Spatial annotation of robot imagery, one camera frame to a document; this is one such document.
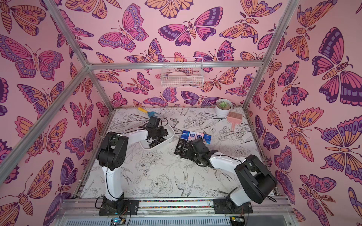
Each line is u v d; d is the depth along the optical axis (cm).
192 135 100
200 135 100
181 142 97
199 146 69
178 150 93
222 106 106
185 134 100
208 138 100
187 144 96
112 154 55
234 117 113
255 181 44
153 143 96
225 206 73
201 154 69
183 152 92
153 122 82
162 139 98
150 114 117
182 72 95
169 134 103
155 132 86
